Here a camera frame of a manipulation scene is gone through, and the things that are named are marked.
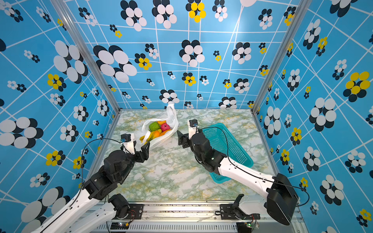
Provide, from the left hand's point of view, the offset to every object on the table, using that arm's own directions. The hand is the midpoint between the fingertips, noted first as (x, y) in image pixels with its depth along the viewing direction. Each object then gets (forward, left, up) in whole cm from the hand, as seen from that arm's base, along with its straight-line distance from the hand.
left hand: (144, 142), depth 70 cm
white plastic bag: (+18, -12, -3) cm, 22 cm away
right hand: (+8, -21, 0) cm, 22 cm away
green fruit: (+26, +3, -20) cm, 33 cm away
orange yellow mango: (+21, -5, -20) cm, 29 cm away
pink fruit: (+25, -4, -20) cm, 32 cm away
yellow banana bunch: (+17, +6, -23) cm, 29 cm away
